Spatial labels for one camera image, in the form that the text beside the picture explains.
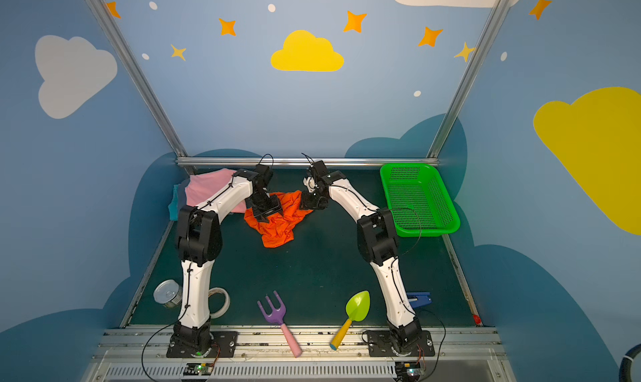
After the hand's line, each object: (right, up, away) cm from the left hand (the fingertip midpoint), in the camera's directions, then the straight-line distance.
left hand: (280, 215), depth 97 cm
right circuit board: (+42, -43, -26) cm, 65 cm away
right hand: (+10, +4, +1) cm, 11 cm away
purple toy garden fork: (+2, -31, -18) cm, 36 cm away
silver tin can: (-33, -23, -19) cm, 45 cm away
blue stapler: (+49, -27, -16) cm, 58 cm away
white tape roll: (-15, -29, -18) cm, 38 cm away
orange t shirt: (0, -6, -2) cm, 7 cm away
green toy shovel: (+28, -30, -16) cm, 44 cm away
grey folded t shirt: (-43, +8, +6) cm, 44 cm away
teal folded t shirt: (-46, +4, +6) cm, 47 cm away
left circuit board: (-19, -42, -27) cm, 54 cm away
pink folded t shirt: (-34, +11, +4) cm, 36 cm away
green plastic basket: (+61, +4, +14) cm, 63 cm away
